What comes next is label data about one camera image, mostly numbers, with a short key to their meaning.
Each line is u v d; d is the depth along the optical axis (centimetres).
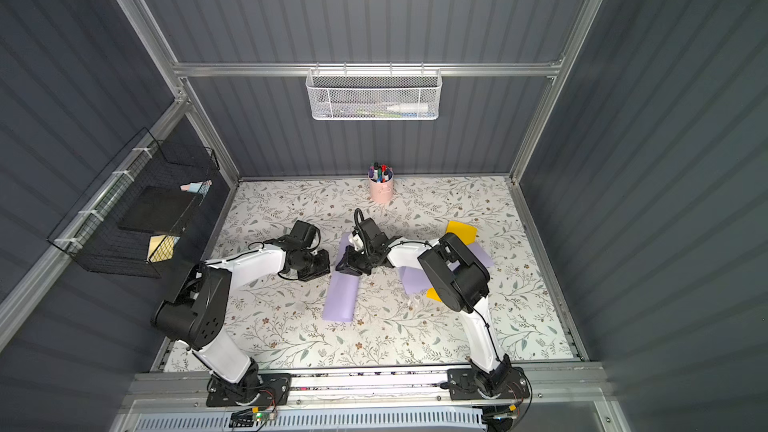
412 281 91
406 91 99
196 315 46
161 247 61
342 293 90
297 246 76
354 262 84
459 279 55
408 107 89
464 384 74
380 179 105
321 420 77
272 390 73
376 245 78
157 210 72
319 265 83
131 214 72
